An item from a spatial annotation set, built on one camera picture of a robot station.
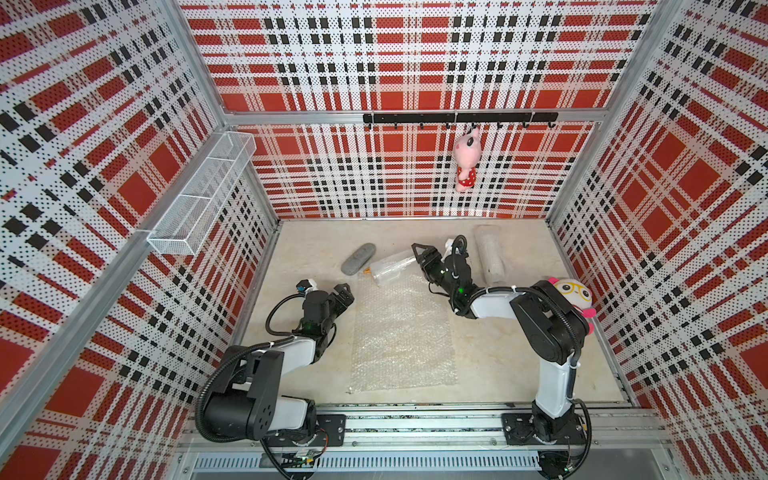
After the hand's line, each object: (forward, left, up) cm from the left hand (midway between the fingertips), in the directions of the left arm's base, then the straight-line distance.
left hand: (345, 291), depth 93 cm
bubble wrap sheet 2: (-12, -18, -6) cm, 23 cm away
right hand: (+9, -22, +10) cm, 26 cm away
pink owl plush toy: (-2, -73, 0) cm, 73 cm away
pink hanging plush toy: (+33, -39, +29) cm, 58 cm away
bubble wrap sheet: (+20, -49, 0) cm, 53 cm away
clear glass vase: (+3, -14, +9) cm, 16 cm away
